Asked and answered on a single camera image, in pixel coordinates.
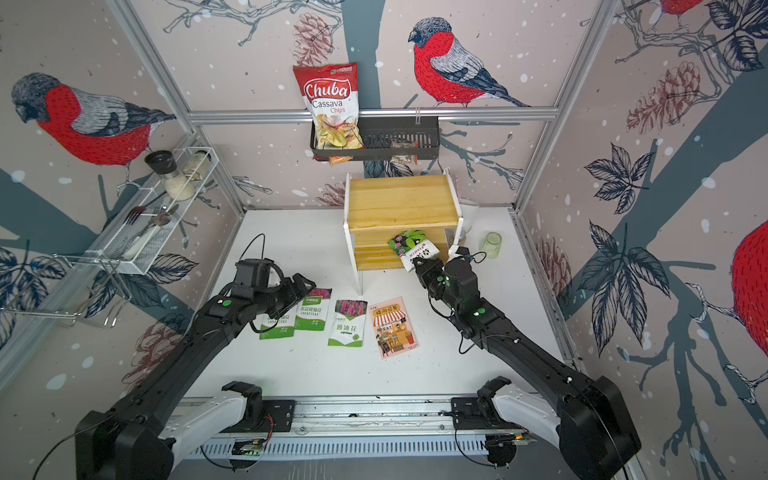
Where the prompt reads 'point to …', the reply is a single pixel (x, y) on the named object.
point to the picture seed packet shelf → (393, 328)
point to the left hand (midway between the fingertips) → (312, 285)
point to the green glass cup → (493, 245)
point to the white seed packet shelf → (413, 245)
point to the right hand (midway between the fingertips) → (410, 256)
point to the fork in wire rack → (136, 213)
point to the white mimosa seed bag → (348, 323)
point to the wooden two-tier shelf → (378, 208)
